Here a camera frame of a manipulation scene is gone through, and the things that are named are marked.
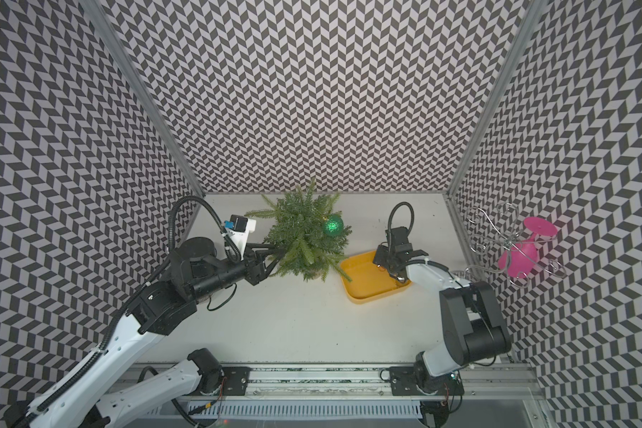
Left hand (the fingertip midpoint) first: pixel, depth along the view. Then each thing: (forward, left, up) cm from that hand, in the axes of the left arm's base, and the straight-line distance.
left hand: (278, 254), depth 63 cm
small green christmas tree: (+9, -3, 0) cm, 10 cm away
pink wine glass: (+4, -64, -9) cm, 65 cm away
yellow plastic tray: (+8, -26, -32) cm, 41 cm away
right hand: (+14, -31, -28) cm, 44 cm away
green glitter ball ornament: (+8, -13, +2) cm, 15 cm away
